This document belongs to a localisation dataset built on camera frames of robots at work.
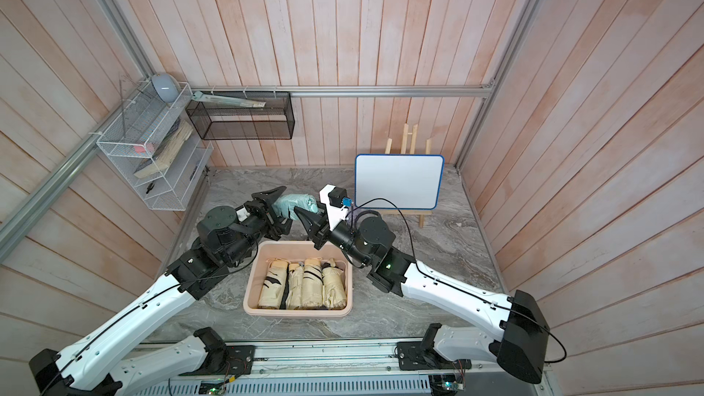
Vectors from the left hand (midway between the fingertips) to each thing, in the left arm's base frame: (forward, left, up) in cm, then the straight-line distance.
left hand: (293, 197), depth 65 cm
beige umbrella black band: (-11, +9, -28) cm, 31 cm away
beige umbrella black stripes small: (-12, -9, -28) cm, 32 cm away
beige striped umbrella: (-11, -3, -27) cm, 30 cm away
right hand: (-4, -2, +2) cm, 5 cm away
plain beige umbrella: (-11, +2, -30) cm, 32 cm away
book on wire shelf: (+16, +41, -3) cm, 44 cm away
